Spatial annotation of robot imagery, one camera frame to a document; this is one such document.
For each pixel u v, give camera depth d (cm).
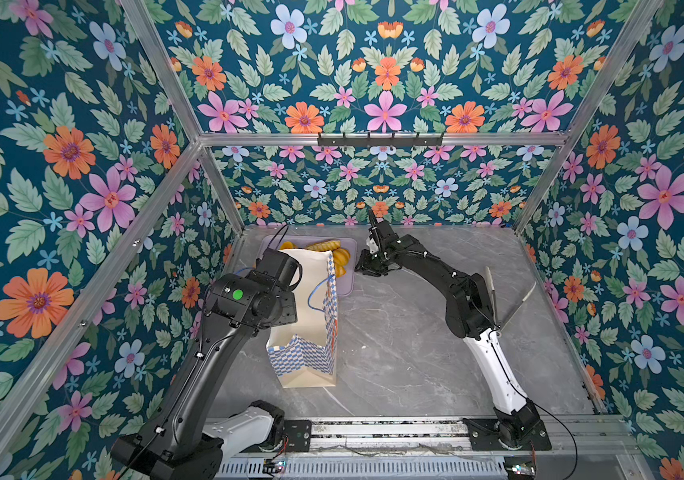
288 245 106
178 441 36
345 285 100
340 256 105
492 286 97
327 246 108
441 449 72
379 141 91
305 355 72
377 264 88
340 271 103
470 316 64
